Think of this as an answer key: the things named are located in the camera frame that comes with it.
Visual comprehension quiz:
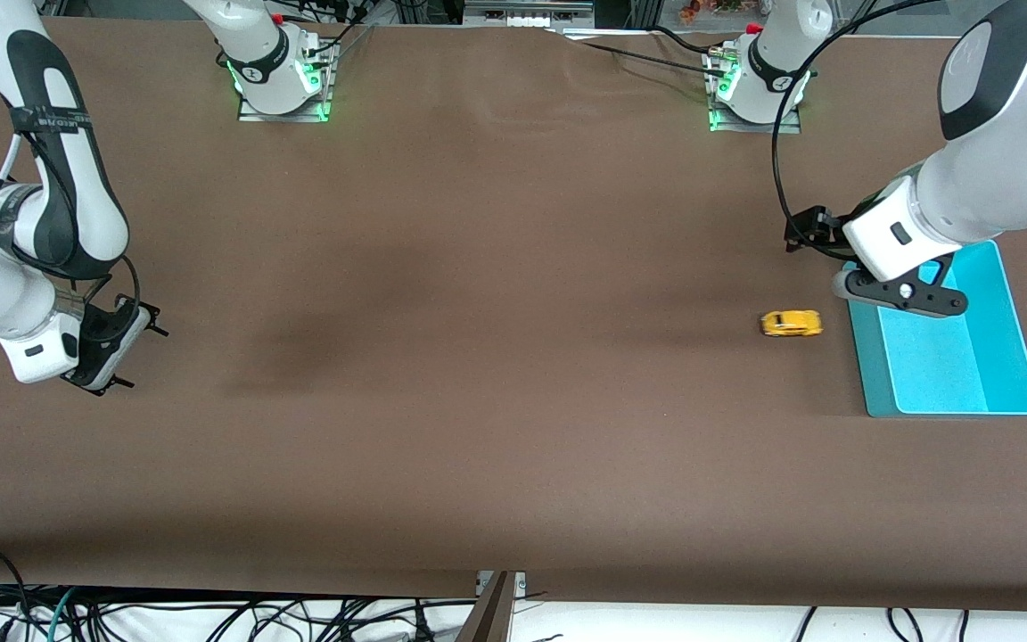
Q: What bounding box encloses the small metal bracket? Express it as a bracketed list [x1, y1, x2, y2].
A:
[475, 571, 528, 600]

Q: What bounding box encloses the brown table cover sheet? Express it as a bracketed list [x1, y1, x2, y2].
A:
[0, 16, 1027, 614]

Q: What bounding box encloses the yellow beetle toy car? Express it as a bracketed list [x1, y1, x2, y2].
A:
[760, 309, 824, 338]

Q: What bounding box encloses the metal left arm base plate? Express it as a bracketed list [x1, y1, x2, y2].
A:
[708, 49, 804, 135]

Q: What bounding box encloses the dark angled post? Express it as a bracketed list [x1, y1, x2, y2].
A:
[454, 571, 516, 642]

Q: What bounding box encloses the teal cable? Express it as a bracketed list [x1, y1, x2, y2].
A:
[48, 587, 79, 642]

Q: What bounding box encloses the white power strip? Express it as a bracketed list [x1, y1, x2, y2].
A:
[463, 0, 596, 29]

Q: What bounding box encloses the short black cable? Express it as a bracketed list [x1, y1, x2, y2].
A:
[652, 25, 724, 56]

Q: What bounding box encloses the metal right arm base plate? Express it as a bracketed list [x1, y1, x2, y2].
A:
[237, 36, 333, 124]

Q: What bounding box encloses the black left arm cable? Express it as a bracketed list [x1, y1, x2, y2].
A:
[771, 0, 1014, 246]

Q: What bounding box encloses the long black cable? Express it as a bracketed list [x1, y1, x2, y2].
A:
[549, 29, 728, 72]

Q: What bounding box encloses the teal plastic bin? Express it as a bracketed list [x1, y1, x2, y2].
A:
[845, 239, 1027, 418]

